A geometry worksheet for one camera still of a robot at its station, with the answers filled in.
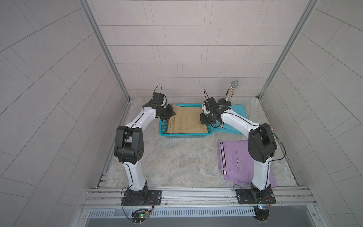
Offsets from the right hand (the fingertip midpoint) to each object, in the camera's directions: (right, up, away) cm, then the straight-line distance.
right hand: (200, 120), depth 94 cm
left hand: (-16, +6, 0) cm, 17 cm away
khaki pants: (-10, 0, -2) cm, 10 cm away
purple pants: (+20, -24, -12) cm, 33 cm away
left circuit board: (-31, -42, -29) cm, 59 cm away
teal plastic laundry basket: (-24, -3, -5) cm, 25 cm away
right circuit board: (+28, -44, -25) cm, 58 cm away
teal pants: (+31, +8, +16) cm, 36 cm away
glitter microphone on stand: (+20, +18, +1) cm, 27 cm away
